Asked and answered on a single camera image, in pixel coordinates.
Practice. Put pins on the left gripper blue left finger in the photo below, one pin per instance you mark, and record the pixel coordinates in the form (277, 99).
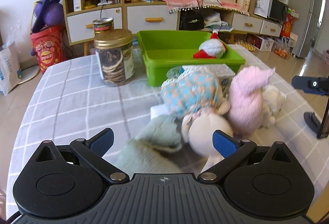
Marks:
(101, 142)

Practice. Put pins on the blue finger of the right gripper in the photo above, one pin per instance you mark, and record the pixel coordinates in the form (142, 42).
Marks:
(306, 84)

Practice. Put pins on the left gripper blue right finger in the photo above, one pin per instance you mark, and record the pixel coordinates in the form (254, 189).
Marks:
(224, 143)

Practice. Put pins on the white fluffy plush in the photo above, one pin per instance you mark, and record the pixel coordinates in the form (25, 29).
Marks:
(273, 100)

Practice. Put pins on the pink plush toy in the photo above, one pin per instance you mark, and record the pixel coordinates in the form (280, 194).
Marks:
(245, 95)

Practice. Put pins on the green crocodile plush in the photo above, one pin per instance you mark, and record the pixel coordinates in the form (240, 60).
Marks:
(148, 152)

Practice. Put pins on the blue orange patterned doll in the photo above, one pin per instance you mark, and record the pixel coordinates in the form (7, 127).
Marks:
(196, 98)

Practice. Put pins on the santa plush toy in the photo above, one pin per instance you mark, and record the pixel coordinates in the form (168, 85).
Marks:
(211, 48)

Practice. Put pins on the green plastic bin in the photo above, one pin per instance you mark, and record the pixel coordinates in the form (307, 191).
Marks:
(162, 50)

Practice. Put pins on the grey checkered tablecloth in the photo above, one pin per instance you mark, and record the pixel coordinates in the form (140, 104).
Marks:
(70, 101)

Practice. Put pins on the milk carton box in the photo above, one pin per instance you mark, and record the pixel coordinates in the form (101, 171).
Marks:
(222, 71)

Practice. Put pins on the gold lid glass jar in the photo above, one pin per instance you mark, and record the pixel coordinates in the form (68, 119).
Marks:
(114, 53)

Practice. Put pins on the microwave oven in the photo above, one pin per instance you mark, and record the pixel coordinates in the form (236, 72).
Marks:
(274, 10)

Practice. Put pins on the refrigerator with notes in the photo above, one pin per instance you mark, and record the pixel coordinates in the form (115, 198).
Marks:
(306, 27)

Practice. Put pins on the red snack bucket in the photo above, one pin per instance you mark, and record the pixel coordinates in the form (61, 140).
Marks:
(47, 46)

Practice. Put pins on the white paper bag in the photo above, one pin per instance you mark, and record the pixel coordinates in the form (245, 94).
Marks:
(11, 72)

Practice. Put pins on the small tin can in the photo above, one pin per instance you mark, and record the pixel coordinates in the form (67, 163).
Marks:
(103, 25)

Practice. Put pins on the black bag in cabinet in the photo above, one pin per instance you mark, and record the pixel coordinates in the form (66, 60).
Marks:
(191, 20)

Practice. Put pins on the purple plush toy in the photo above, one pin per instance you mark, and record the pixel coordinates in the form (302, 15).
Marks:
(48, 13)

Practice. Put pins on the pink lace cloth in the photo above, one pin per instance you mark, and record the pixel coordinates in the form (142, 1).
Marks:
(175, 5)

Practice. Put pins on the wooden cabinet with drawers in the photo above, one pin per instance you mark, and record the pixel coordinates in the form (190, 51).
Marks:
(144, 8)

